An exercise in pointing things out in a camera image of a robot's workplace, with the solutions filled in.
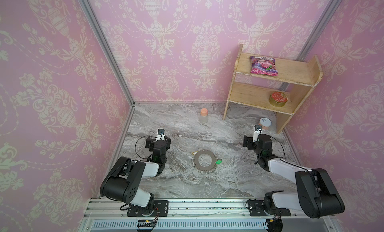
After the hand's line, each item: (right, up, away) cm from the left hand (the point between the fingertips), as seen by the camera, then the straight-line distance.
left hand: (157, 136), depth 91 cm
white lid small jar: (+72, +8, +12) cm, 73 cm away
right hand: (+59, +1, 0) cm, 59 cm away
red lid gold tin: (+73, +23, -2) cm, 77 cm away
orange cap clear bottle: (+30, +11, +18) cm, 36 cm away
